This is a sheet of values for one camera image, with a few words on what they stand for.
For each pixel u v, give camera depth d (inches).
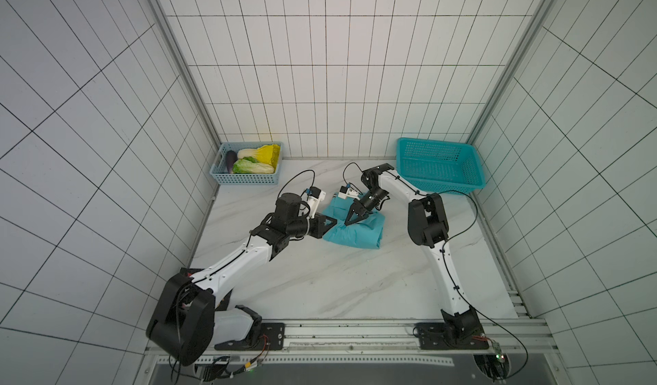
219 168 44.1
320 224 27.5
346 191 36.2
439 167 46.3
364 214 33.6
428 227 25.6
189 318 15.8
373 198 34.4
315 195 28.5
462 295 25.4
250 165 42.2
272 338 28.6
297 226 26.9
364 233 33.7
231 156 45.9
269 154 42.4
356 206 34.3
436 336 28.5
